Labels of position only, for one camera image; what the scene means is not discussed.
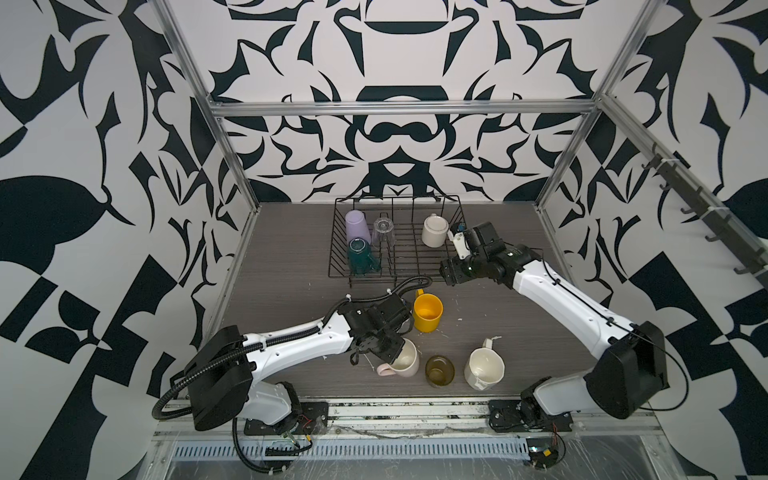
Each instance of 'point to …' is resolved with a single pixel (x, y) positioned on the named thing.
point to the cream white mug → (484, 365)
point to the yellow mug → (427, 308)
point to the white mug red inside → (435, 230)
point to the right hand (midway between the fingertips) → (454, 263)
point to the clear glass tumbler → (383, 237)
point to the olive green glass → (440, 370)
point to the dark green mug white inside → (360, 260)
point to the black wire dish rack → (408, 260)
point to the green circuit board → (543, 452)
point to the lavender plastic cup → (356, 226)
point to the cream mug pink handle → (404, 363)
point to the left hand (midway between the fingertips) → (398, 344)
